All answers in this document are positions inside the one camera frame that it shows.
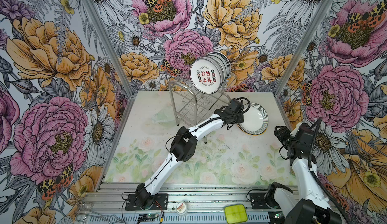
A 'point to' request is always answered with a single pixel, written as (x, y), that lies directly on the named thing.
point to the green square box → (235, 214)
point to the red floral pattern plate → (206, 75)
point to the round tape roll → (181, 208)
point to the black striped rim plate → (256, 120)
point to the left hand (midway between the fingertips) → (241, 120)
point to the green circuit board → (148, 216)
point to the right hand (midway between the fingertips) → (277, 133)
